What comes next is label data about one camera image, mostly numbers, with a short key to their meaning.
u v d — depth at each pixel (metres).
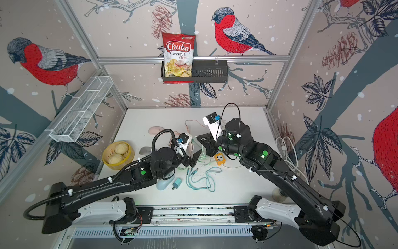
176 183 0.81
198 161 0.62
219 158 0.90
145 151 0.96
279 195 0.74
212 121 0.50
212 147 0.52
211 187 0.82
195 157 0.60
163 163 0.49
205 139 0.55
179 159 0.57
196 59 0.92
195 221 0.73
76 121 0.74
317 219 0.37
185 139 0.57
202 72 1.07
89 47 0.86
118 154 0.91
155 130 1.04
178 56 0.85
